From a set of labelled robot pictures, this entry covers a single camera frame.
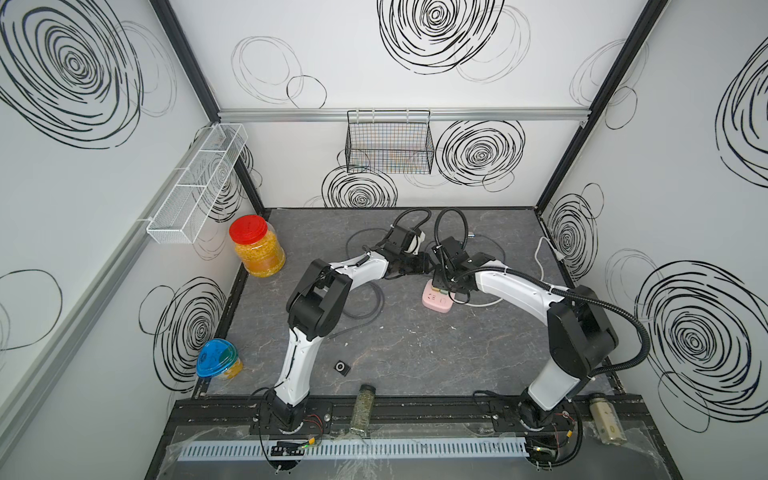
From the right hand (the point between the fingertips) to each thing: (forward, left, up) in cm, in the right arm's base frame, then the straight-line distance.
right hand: (440, 282), depth 91 cm
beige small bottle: (-36, -37, -4) cm, 52 cm away
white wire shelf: (0, +66, +28) cm, 72 cm away
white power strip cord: (+11, -36, -6) cm, 38 cm away
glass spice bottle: (-36, +21, -3) cm, 42 cm away
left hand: (+6, +2, -1) cm, 6 cm away
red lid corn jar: (+7, +57, +8) cm, 57 cm away
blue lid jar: (-25, +58, +4) cm, 63 cm away
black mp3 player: (-24, +28, -6) cm, 37 cm away
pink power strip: (-4, +1, -4) cm, 6 cm away
